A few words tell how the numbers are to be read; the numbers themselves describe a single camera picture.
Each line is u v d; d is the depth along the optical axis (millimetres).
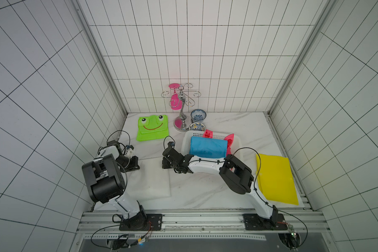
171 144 843
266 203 603
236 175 539
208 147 941
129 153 854
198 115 1175
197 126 1084
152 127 1100
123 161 757
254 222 731
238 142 920
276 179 858
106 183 469
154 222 727
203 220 746
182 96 923
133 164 799
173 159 722
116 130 833
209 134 949
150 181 836
